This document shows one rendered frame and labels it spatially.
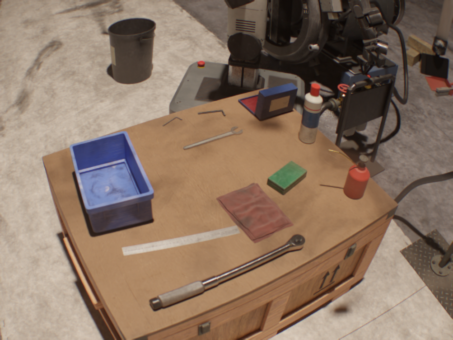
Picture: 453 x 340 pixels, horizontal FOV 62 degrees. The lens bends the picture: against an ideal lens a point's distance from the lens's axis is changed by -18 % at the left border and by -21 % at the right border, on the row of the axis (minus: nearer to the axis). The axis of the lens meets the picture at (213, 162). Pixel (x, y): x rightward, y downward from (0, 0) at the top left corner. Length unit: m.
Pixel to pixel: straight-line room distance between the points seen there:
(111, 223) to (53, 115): 1.52
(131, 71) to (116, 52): 0.17
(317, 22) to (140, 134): 1.17
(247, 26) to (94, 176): 1.00
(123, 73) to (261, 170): 1.54
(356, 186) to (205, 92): 1.09
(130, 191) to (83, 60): 2.00
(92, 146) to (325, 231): 0.76
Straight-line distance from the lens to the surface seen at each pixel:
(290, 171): 1.46
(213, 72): 2.45
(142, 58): 2.79
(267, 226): 1.30
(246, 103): 1.79
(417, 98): 3.32
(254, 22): 2.03
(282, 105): 1.73
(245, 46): 2.09
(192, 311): 1.12
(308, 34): 2.40
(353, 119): 2.08
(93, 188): 1.43
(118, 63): 2.82
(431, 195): 2.42
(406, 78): 2.78
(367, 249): 1.59
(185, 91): 2.27
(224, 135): 1.61
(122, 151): 1.48
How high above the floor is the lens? 1.44
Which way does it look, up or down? 40 degrees down
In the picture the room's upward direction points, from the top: 3 degrees clockwise
